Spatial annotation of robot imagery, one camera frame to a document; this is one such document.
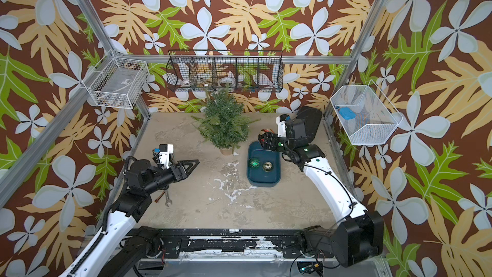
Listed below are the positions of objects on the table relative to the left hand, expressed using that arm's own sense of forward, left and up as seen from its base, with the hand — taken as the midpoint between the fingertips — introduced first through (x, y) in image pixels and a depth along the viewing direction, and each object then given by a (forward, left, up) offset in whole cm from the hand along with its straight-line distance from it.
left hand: (196, 161), depth 72 cm
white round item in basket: (+47, -9, +2) cm, 48 cm away
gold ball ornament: (+9, -30, -21) cm, 37 cm away
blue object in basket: (+24, -65, +2) cm, 69 cm away
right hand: (+12, -27, 0) cm, 29 cm away
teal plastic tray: (+5, -25, -25) cm, 35 cm away
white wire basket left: (+35, +39, +10) cm, 53 cm away
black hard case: (+49, -62, -27) cm, 84 cm away
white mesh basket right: (+18, -73, +5) cm, 75 cm away
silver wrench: (-7, +17, -24) cm, 30 cm away
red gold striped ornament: (+14, -27, +2) cm, 31 cm away
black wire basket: (+48, +9, +8) cm, 50 cm away
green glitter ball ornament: (+11, -23, -20) cm, 32 cm away
